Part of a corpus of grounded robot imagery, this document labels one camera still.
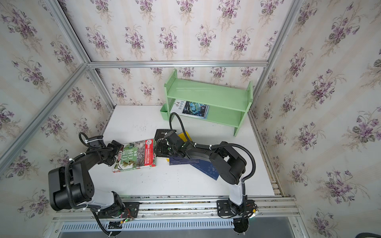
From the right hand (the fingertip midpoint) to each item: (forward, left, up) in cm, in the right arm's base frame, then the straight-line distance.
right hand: (164, 148), depth 88 cm
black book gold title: (+14, +6, -5) cm, 16 cm away
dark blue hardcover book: (-7, -6, -4) cm, 10 cm away
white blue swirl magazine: (+28, -15, +5) cm, 33 cm away
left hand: (-1, +29, -5) cm, 30 cm away
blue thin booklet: (-9, -26, -6) cm, 28 cm away
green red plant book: (-4, +17, -3) cm, 18 cm away
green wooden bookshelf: (+18, -38, +20) cm, 46 cm away
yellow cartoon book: (-6, -13, +22) cm, 27 cm away
